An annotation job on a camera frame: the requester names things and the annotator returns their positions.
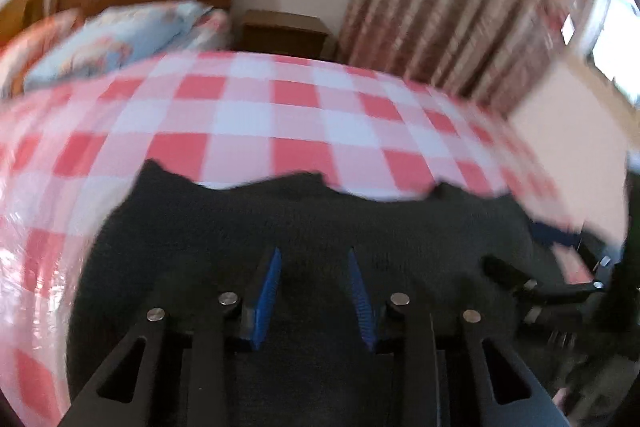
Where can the barred window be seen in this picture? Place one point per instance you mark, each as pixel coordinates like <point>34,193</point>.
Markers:
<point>615,49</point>

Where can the pink checkered bed cover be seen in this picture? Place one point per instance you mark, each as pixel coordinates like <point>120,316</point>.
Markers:
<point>69,155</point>

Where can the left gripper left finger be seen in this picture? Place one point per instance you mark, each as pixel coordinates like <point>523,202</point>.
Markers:
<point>161,375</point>

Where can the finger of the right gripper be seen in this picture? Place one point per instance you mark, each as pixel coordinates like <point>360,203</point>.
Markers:
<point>548,236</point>
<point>506,276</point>

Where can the blue floral folded quilt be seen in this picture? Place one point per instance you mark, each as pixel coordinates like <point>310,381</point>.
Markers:
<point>117,37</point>

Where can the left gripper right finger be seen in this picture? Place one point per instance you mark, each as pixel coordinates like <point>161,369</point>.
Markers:
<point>467,376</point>

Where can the dark striped knit sweater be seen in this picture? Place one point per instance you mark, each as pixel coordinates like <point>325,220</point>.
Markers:
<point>177,245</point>

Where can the light wooden headboard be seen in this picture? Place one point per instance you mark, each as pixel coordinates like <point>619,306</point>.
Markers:
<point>17,15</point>

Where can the dark wooden nightstand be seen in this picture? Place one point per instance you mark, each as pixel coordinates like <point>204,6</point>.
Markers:
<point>282,33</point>

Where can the orange floral pillow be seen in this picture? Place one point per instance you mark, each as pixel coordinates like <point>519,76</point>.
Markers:
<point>31,45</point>

